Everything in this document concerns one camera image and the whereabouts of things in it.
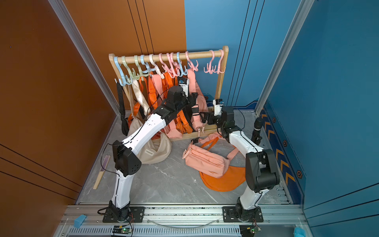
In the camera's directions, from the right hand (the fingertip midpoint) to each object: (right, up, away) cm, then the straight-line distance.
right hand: (207, 112), depth 89 cm
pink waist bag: (-1, -28, -6) cm, 28 cm away
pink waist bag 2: (-5, 0, -4) cm, 7 cm away
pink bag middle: (-21, -11, -3) cm, 24 cm away
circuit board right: (+18, -58, -19) cm, 64 cm away
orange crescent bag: (+15, -38, -5) cm, 41 cm away
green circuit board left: (-41, -58, -18) cm, 74 cm away
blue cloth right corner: (+40, -56, -23) cm, 72 cm away
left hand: (-8, +12, -7) cm, 16 cm away
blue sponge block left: (-64, -55, -17) cm, 86 cm away
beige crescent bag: (-29, -22, -2) cm, 36 cm away
